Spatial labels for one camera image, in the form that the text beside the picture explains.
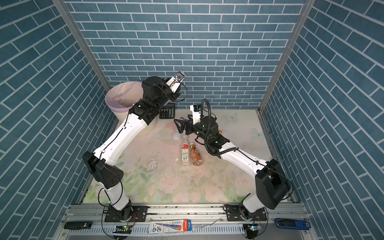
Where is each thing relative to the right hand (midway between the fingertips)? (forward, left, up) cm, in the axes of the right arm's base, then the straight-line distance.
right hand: (179, 117), depth 74 cm
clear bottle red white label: (-10, -2, -26) cm, 28 cm away
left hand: (+12, +2, +14) cm, 19 cm away
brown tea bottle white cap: (-8, -9, -26) cm, 29 cm away
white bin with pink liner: (+23, +45, -10) cm, 52 cm away
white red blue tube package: (-43, +1, -30) cm, 52 cm away
